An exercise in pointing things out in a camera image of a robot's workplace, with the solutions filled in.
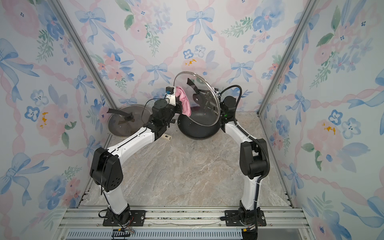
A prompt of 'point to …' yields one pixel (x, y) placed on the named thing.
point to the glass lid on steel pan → (125, 120)
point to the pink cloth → (185, 105)
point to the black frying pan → (200, 125)
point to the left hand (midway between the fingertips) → (181, 94)
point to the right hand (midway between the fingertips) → (194, 91)
